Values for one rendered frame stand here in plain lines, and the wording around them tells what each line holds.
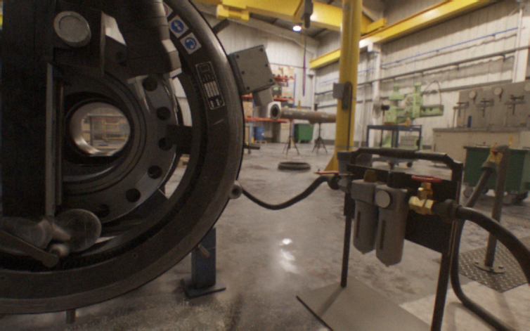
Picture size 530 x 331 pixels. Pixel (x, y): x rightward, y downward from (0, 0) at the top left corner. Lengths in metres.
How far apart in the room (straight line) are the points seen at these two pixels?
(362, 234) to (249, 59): 0.63
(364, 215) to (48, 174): 0.80
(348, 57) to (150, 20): 3.80
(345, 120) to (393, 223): 3.24
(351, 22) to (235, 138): 3.79
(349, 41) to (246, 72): 3.58
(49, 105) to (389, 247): 0.86
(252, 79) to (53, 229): 0.53
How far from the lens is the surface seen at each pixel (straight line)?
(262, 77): 0.70
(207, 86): 0.61
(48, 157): 0.58
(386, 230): 0.85
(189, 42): 0.62
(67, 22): 0.51
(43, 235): 0.63
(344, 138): 4.00
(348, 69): 4.11
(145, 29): 0.47
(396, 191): 0.81
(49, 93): 0.58
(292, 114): 7.79
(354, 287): 1.19
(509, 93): 6.93
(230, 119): 0.62
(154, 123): 0.71
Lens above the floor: 0.60
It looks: 7 degrees down
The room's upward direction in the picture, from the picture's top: 2 degrees clockwise
